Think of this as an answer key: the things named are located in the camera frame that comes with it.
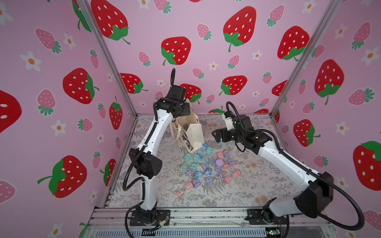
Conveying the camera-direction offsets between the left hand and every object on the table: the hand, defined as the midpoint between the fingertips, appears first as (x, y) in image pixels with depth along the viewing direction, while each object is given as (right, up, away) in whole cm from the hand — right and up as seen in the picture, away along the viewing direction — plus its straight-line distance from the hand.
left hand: (185, 110), depth 85 cm
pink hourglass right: (+25, -40, -1) cm, 48 cm away
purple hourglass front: (+6, -42, -2) cm, 43 cm away
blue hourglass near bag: (+12, -23, +13) cm, 30 cm away
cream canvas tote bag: (+4, -12, 0) cm, 13 cm away
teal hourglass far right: (+25, -21, +17) cm, 37 cm away
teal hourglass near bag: (+1, -29, +10) cm, 31 cm away
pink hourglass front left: (+3, -43, -3) cm, 43 cm away
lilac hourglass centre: (+14, -41, -1) cm, 43 cm away
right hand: (+18, -13, -7) cm, 23 cm away
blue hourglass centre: (+8, -38, +1) cm, 39 cm away
